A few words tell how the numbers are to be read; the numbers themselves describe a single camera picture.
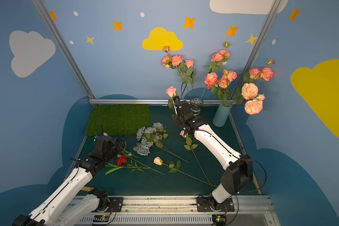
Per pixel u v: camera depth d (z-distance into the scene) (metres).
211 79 0.76
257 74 0.77
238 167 0.42
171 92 0.73
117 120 1.11
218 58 0.82
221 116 0.98
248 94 0.64
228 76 0.78
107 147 0.61
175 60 0.84
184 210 0.74
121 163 0.85
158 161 0.87
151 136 0.91
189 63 0.88
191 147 0.95
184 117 0.59
